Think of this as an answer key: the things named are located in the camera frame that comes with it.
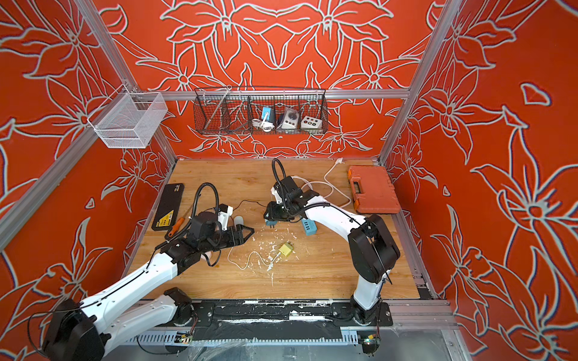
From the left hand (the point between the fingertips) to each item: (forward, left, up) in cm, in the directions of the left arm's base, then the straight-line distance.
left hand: (249, 231), depth 78 cm
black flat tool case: (+17, +43, -14) cm, 48 cm away
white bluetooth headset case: (+10, +8, -9) cm, 15 cm away
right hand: (+7, -4, -1) cm, 8 cm away
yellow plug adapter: (-1, -13, -11) cm, 17 cm away
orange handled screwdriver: (+8, +34, -12) cm, 37 cm away
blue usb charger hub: (+9, -22, -11) cm, 26 cm away
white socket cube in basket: (+44, -21, +16) cm, 52 cm away
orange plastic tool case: (+30, -52, -10) cm, 60 cm away
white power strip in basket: (+41, -12, +19) cm, 47 cm away
